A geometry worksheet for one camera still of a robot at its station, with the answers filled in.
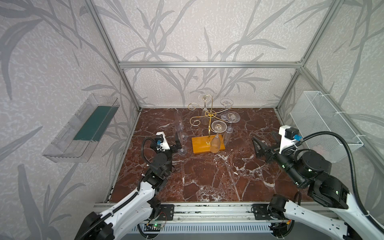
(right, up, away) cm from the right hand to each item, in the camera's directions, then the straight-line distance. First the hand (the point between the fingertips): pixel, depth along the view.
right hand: (262, 131), depth 58 cm
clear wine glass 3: (-22, +16, +21) cm, 34 cm away
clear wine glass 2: (-10, +6, +13) cm, 17 cm away
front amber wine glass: (-17, +1, +10) cm, 19 cm away
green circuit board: (-45, -46, +12) cm, 66 cm away
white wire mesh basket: (+30, +8, +12) cm, 33 cm away
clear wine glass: (-39, -2, +38) cm, 54 cm away
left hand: (-40, 0, +17) cm, 44 cm away
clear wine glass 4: (-11, +14, +21) cm, 27 cm away
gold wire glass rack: (-20, +8, +17) cm, 27 cm away
